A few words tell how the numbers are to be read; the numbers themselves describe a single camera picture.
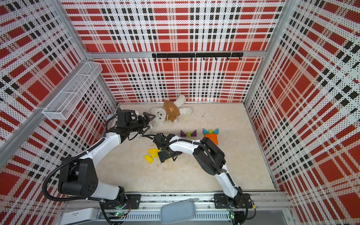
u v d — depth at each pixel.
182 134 1.01
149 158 0.90
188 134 1.01
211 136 1.01
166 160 0.81
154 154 0.90
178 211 0.68
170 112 1.07
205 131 1.01
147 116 0.78
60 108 0.68
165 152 0.69
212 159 0.57
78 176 0.43
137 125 0.76
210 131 1.01
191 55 0.88
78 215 0.65
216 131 1.02
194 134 0.99
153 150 0.93
